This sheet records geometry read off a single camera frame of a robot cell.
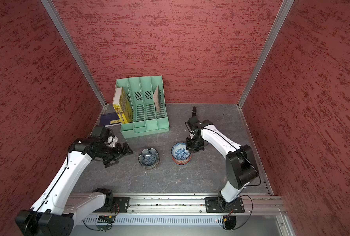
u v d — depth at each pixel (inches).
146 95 45.2
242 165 18.1
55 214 15.2
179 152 34.4
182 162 33.9
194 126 28.0
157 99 42.1
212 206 29.0
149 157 33.5
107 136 24.7
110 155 24.6
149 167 31.5
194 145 29.3
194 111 43.5
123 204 29.2
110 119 42.8
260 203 30.1
